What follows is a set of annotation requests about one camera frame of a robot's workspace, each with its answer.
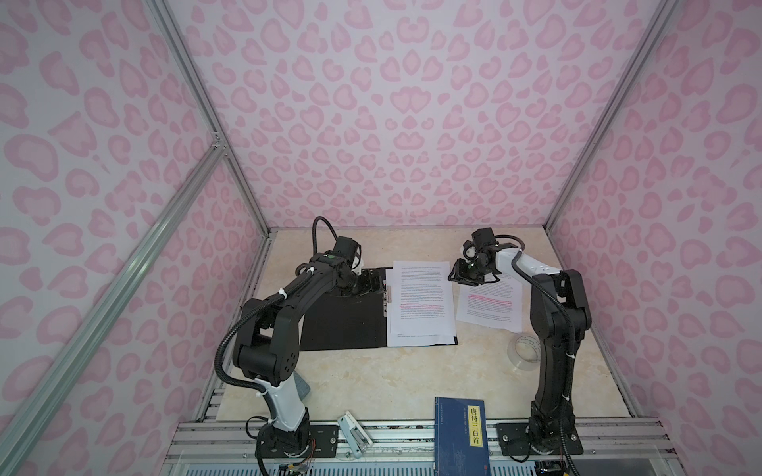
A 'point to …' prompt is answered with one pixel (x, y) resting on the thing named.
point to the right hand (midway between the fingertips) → (455, 274)
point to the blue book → (461, 446)
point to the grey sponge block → (303, 387)
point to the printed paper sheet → (422, 307)
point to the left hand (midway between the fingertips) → (377, 288)
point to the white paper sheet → (496, 304)
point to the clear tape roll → (524, 353)
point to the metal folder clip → (389, 294)
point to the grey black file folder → (356, 319)
